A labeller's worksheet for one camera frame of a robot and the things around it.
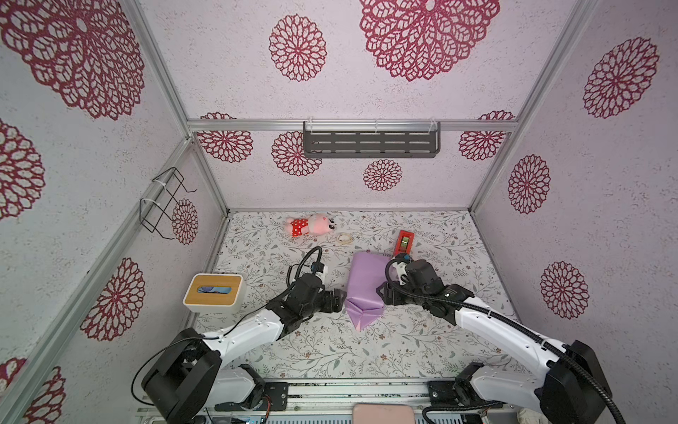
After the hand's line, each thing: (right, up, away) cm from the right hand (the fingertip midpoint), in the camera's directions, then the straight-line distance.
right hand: (383, 285), depth 82 cm
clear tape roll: (-11, +13, +28) cm, 32 cm away
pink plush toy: (-23, +20, +25) cm, 39 cm away
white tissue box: (-57, -4, +10) cm, 59 cm away
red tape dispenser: (+11, +13, +19) cm, 25 cm away
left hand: (-15, -5, +4) cm, 16 cm away
